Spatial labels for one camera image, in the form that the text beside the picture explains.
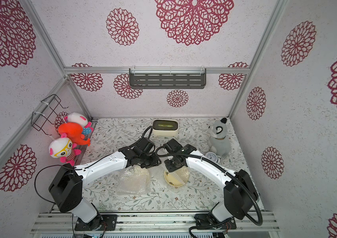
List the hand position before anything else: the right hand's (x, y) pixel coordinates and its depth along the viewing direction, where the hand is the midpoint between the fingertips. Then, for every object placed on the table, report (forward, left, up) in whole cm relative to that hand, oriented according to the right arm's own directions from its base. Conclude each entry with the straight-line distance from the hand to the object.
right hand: (169, 164), depth 83 cm
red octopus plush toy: (+18, +60, +7) cm, 63 cm away
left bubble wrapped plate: (-7, +21, -7) cm, 23 cm away
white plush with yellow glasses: (+3, +57, +10) cm, 58 cm away
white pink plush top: (+26, +58, +10) cm, 64 cm away
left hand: (+1, +5, 0) cm, 5 cm away
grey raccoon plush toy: (+16, -31, -1) cm, 35 cm away
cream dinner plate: (-6, -5, -4) cm, 8 cm away
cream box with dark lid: (+34, +4, -7) cm, 35 cm away
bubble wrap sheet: (-6, +7, -11) cm, 14 cm away
